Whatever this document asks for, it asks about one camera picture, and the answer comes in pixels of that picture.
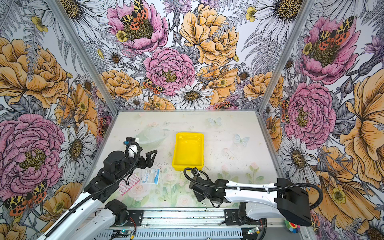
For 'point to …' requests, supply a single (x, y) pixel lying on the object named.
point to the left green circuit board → (121, 233)
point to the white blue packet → (151, 176)
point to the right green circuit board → (253, 230)
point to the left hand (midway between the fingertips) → (149, 154)
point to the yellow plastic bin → (188, 151)
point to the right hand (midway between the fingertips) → (200, 193)
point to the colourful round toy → (292, 227)
